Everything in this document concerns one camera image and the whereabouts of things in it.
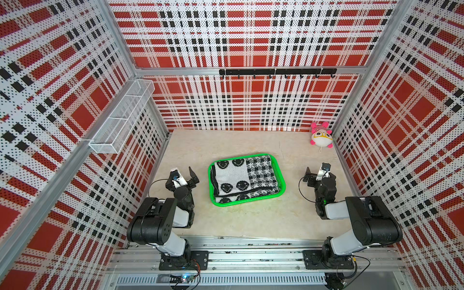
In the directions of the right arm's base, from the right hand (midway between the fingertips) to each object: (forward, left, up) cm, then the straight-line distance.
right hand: (319, 168), depth 92 cm
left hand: (-3, +69, +3) cm, 69 cm away
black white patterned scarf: (-6, +40, 0) cm, 40 cm away
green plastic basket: (-3, +21, -1) cm, 21 cm away
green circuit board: (-46, +65, -8) cm, 80 cm away
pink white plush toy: (+26, -9, -4) cm, 28 cm away
